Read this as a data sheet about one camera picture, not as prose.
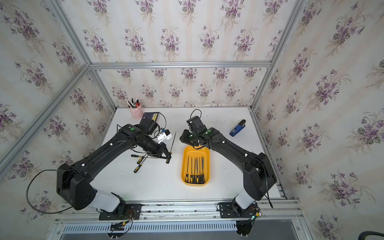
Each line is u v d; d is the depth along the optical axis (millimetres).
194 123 629
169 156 731
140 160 905
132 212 727
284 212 738
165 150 708
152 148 664
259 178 429
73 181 397
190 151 928
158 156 662
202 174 856
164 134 717
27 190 395
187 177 838
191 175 842
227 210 732
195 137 617
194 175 843
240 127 1047
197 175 844
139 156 922
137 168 875
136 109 1057
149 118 1114
